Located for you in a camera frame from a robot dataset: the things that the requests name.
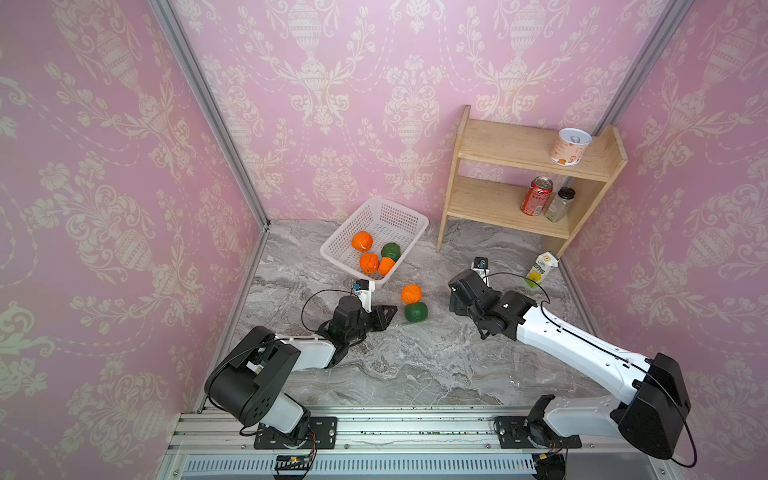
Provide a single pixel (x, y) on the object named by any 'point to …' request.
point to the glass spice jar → (560, 205)
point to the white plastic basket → (386, 222)
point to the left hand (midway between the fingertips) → (397, 312)
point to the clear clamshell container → (428, 297)
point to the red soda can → (536, 196)
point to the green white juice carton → (541, 267)
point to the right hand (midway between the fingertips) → (468, 295)
